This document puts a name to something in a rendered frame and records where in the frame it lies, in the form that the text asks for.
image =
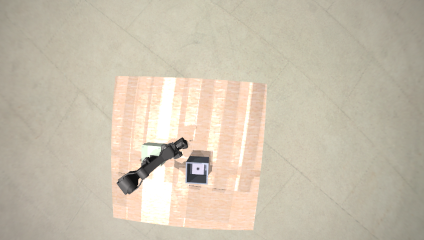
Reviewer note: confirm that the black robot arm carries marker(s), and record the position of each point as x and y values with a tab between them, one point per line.
129	182

